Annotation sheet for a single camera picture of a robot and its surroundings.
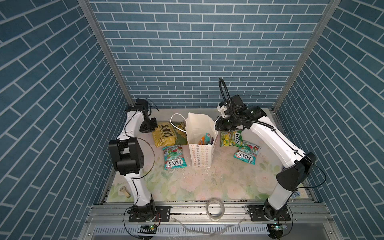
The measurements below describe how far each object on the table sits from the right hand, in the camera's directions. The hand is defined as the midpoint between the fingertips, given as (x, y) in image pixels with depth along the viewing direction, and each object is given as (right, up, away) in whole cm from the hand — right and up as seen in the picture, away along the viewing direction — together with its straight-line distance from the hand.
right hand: (212, 125), depth 77 cm
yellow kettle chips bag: (-27, -6, +14) cm, 32 cm away
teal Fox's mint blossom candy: (+24, -18, +16) cm, 33 cm away
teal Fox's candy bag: (-23, -20, +14) cm, 33 cm away
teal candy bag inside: (-2, -9, +13) cm, 16 cm away
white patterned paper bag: (-5, -6, +22) cm, 23 cm away
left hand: (-35, -2, +16) cm, 39 cm away
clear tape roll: (+5, -40, -3) cm, 41 cm away
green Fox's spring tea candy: (+15, -9, +22) cm, 28 cm away
